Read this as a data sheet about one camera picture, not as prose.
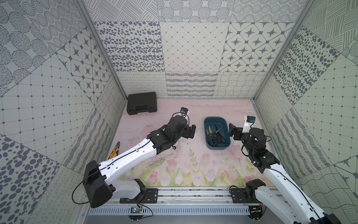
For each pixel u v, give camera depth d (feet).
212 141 3.05
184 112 2.08
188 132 2.17
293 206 1.42
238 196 2.41
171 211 2.30
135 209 2.35
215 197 2.50
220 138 3.13
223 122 3.33
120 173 1.41
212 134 3.13
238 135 2.27
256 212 2.38
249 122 2.13
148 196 2.41
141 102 3.83
